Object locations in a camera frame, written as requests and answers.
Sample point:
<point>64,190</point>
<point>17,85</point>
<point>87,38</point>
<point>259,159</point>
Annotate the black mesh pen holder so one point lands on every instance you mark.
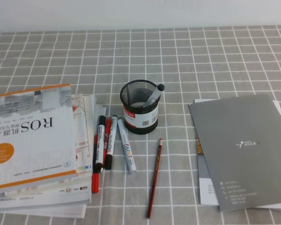
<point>139,120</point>

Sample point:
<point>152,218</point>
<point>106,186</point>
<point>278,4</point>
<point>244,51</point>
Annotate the red pencil with eraser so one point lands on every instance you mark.
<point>154,180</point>

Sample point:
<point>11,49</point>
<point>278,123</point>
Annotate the white paint marker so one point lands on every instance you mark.
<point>127,147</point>

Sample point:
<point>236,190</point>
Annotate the red pen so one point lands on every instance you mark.
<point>95,177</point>

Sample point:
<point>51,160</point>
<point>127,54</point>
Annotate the grey checked tablecloth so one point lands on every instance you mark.
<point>208,62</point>

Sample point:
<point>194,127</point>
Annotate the white marker black cap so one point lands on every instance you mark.
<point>100,145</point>
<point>110,146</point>

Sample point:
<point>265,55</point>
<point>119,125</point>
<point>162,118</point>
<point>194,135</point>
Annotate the grey marker in holder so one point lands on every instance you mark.
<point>154,96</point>

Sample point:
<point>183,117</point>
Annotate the white orange ROS book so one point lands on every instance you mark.
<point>36,137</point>

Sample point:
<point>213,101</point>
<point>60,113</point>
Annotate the grey Agilex brochure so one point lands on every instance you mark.
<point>241,142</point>

